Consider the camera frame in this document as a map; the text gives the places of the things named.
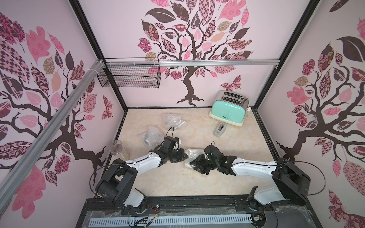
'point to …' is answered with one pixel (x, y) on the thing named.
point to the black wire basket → (130, 72)
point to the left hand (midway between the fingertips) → (189, 159)
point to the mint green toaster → (229, 107)
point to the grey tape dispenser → (219, 129)
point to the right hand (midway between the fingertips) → (190, 164)
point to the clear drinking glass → (118, 151)
